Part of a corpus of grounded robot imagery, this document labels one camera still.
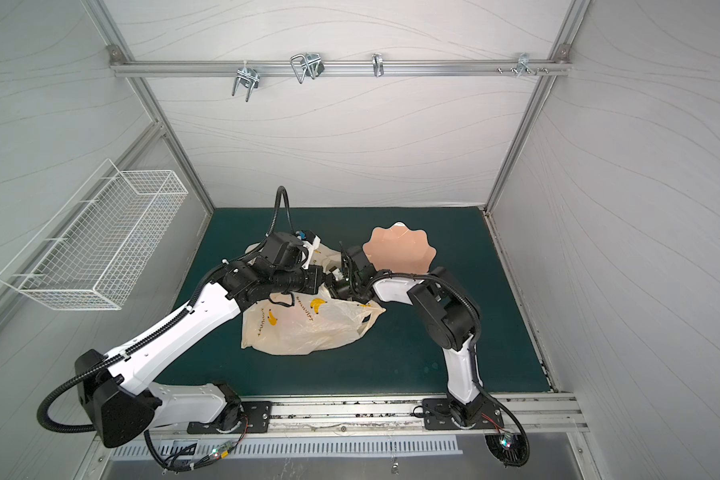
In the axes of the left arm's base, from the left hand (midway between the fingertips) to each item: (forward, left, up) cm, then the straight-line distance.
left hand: (331, 273), depth 75 cm
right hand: (-1, +7, -11) cm, 13 cm away
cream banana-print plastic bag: (-9, +9, -10) cm, 16 cm away
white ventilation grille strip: (-36, +35, -25) cm, 56 cm away
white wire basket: (-1, +55, +9) cm, 55 cm away
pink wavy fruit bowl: (+24, -20, -21) cm, 38 cm away
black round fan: (-33, -45, -25) cm, 61 cm away
